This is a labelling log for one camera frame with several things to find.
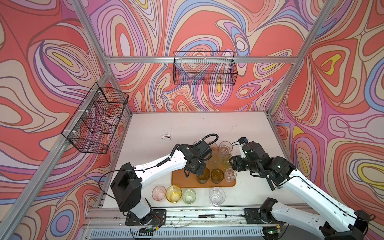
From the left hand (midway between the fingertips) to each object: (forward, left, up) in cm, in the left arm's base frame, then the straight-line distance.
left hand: (201, 170), depth 79 cm
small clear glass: (+1, -17, -8) cm, 19 cm away
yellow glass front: (-9, +15, -9) cm, 20 cm away
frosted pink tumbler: (+17, -9, -5) cm, 20 cm away
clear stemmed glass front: (-11, -9, -10) cm, 17 cm away
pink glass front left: (-9, +23, -10) cm, 27 cm away
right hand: (0, -17, +7) cm, 18 cm away
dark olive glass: (-6, 0, +2) cm, 6 cm away
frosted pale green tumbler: (-1, -6, +14) cm, 15 cm away
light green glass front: (-11, +7, -10) cm, 16 cm away
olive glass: (0, -9, -8) cm, 12 cm away
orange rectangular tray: (-2, +13, -10) cm, 16 cm away
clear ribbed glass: (+18, -17, -7) cm, 26 cm away
